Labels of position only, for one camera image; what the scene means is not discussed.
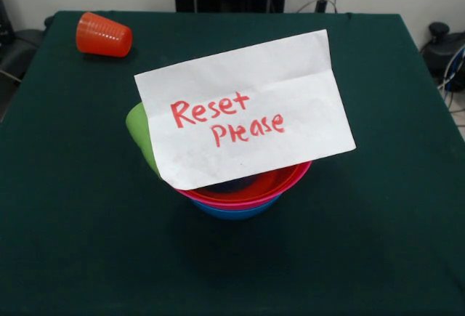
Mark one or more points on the red bowl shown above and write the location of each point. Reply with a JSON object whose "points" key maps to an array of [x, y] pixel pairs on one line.
{"points": [[270, 184]]}

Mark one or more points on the pink bowl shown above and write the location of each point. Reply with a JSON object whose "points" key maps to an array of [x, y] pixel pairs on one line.
{"points": [[225, 204]]}

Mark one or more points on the white paper reset sign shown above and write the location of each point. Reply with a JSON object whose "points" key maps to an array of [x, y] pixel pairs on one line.
{"points": [[254, 76]]}

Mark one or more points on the blue bowl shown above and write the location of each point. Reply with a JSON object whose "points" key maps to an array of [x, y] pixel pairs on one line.
{"points": [[232, 215]]}

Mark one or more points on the green cup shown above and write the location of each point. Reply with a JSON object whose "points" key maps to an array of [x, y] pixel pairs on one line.
{"points": [[140, 130]]}

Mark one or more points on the dark green tablecloth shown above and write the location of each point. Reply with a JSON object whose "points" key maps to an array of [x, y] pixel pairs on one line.
{"points": [[72, 185]]}

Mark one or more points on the orange ribbed cup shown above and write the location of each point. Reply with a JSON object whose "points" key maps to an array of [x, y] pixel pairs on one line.
{"points": [[103, 36]]}

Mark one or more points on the black chair base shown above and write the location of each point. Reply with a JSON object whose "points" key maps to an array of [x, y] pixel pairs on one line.
{"points": [[441, 51], [18, 47]]}

